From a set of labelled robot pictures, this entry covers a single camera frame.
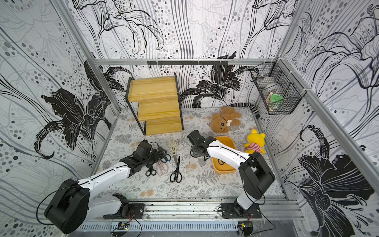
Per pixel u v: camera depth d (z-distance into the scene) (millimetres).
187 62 925
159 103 1010
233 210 640
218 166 882
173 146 964
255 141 921
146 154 688
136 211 736
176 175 848
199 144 624
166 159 905
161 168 882
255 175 441
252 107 1189
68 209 404
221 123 983
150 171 862
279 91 801
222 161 546
